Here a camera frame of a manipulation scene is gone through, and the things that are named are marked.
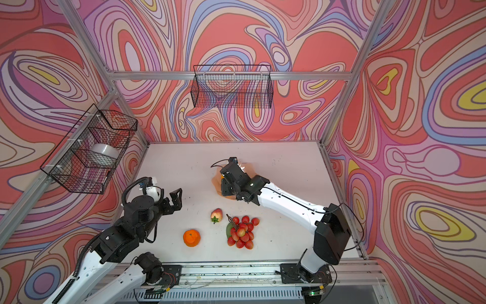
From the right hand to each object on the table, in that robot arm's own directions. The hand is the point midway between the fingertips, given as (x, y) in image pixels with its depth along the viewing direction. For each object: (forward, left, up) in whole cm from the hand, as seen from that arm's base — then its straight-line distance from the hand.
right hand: (228, 188), depth 80 cm
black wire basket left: (+5, +52, +18) cm, 55 cm away
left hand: (-5, +20, +8) cm, 22 cm away
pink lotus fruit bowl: (+14, +7, -12) cm, 20 cm away
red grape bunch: (-17, -5, -8) cm, 19 cm away
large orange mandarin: (-17, +16, -11) cm, 25 cm away
